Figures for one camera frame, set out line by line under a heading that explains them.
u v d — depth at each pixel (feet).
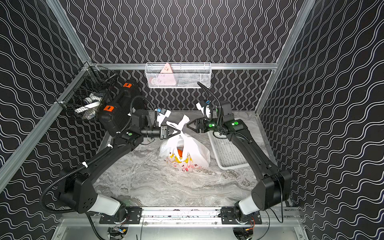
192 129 2.25
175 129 2.35
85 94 3.03
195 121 2.13
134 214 2.45
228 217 2.42
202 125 2.13
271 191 1.32
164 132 2.15
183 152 2.46
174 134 2.35
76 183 1.34
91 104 2.47
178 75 3.12
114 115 2.75
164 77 2.94
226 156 3.12
